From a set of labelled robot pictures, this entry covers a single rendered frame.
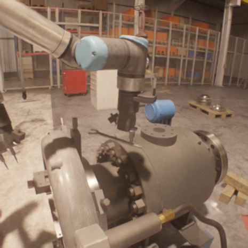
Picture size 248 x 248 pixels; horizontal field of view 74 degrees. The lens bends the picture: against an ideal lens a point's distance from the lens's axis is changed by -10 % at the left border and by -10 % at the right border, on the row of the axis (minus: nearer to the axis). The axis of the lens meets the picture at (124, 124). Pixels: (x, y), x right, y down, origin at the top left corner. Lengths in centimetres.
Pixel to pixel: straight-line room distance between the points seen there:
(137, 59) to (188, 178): 67
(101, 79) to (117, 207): 388
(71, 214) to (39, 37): 55
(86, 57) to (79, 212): 48
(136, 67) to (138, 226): 51
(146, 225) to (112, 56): 54
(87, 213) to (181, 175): 52
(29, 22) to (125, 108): 37
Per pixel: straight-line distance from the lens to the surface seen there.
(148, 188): 85
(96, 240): 59
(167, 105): 128
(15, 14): 54
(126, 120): 61
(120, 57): 51
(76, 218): 65
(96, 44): 47
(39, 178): 103
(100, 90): 459
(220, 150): 134
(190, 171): 102
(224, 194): 209
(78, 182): 66
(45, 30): 56
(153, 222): 68
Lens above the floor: 131
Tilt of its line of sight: 21 degrees down
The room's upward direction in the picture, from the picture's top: 2 degrees clockwise
